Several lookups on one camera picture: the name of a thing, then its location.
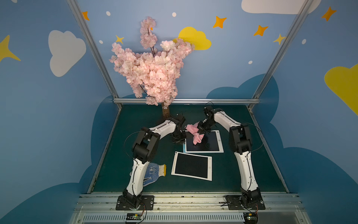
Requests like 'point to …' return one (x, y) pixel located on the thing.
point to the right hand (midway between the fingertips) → (197, 131)
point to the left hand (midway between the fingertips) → (185, 141)
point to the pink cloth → (194, 129)
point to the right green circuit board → (251, 218)
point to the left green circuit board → (134, 216)
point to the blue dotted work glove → (153, 171)
